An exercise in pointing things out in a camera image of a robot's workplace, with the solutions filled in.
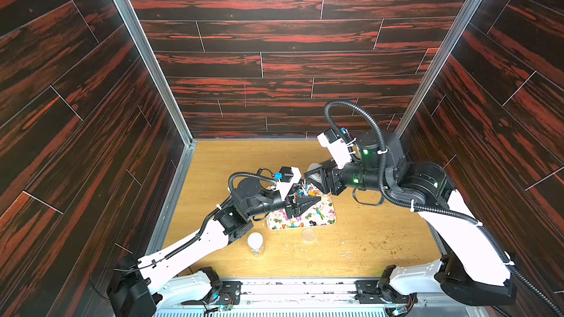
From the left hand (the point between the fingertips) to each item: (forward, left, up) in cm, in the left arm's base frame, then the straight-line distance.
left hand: (314, 192), depth 60 cm
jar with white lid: (-6, +19, -24) cm, 31 cm away
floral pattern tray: (+10, -7, -34) cm, 36 cm away
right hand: (+4, 0, +7) cm, 8 cm away
